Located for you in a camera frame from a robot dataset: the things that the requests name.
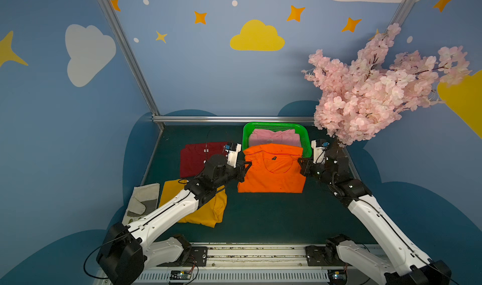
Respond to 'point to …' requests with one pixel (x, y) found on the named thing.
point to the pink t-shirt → (290, 137)
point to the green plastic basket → (304, 139)
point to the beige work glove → (144, 200)
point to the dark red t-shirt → (194, 155)
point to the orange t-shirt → (275, 168)
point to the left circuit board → (180, 275)
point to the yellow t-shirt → (211, 212)
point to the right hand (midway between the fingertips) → (301, 157)
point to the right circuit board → (337, 276)
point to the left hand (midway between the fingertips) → (251, 160)
